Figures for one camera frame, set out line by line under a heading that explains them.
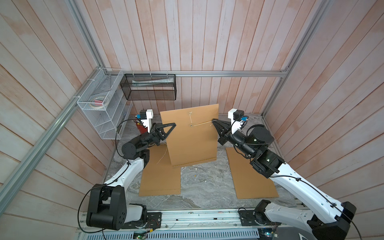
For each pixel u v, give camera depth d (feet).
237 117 1.61
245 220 2.40
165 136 1.97
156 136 1.87
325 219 1.31
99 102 2.39
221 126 1.85
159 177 2.94
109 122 2.55
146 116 1.82
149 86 3.43
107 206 1.34
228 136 1.72
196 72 3.18
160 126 1.91
